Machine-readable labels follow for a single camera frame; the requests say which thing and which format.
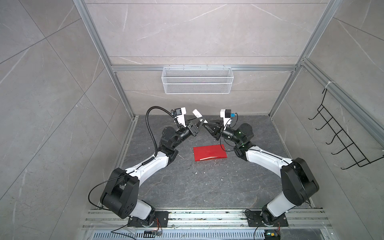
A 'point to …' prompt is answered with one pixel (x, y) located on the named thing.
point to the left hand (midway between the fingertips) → (205, 116)
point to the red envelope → (208, 151)
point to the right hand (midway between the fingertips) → (204, 122)
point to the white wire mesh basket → (197, 80)
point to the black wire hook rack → (360, 158)
